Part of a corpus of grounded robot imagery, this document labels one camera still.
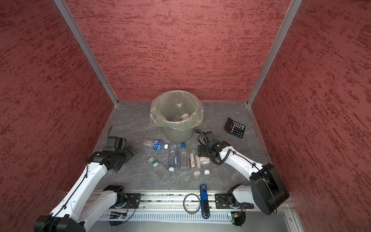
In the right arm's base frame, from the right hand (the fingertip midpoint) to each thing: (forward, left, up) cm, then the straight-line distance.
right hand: (203, 154), depth 87 cm
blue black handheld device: (-26, +2, +1) cm, 26 cm away
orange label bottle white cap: (-5, +6, +1) cm, 8 cm away
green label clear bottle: (-8, +27, -4) cm, 28 cm away
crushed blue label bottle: (+6, +30, +2) cm, 30 cm away
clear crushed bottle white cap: (+2, +19, +1) cm, 19 cm away
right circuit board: (-32, -15, -6) cm, 36 cm away
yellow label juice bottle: (+27, +18, +2) cm, 33 cm away
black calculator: (+21, -24, -3) cm, 32 cm away
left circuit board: (-30, +48, -5) cm, 57 cm away
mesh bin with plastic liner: (+27, +16, +9) cm, 33 cm away
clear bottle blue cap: (-1, +13, -1) cm, 13 cm away
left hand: (-4, +43, +5) cm, 44 cm away
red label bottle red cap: (+24, +11, +8) cm, 27 cm away
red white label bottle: (-4, -1, -2) cm, 4 cm away
